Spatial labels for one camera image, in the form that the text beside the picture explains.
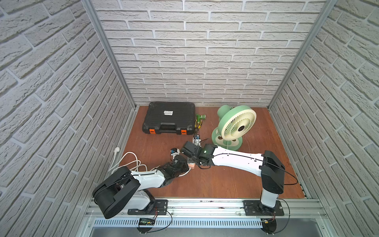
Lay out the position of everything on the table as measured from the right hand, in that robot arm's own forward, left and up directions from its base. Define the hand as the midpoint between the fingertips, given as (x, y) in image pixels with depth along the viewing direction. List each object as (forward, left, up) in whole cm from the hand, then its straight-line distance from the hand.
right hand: (192, 155), depth 82 cm
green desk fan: (+8, -23, +16) cm, 29 cm away
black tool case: (+34, +15, -5) cm, 37 cm away
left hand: (+2, +4, -9) cm, 10 cm away
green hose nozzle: (+34, -10, -7) cm, 36 cm away
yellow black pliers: (+26, -4, -9) cm, 28 cm away
